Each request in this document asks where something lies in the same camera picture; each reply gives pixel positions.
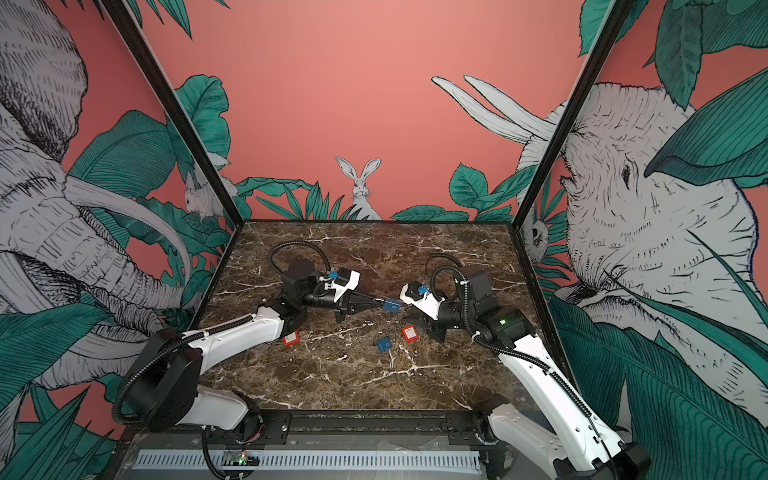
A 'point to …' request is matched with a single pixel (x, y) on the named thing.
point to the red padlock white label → (410, 333)
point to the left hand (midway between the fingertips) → (378, 301)
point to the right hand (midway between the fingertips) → (406, 310)
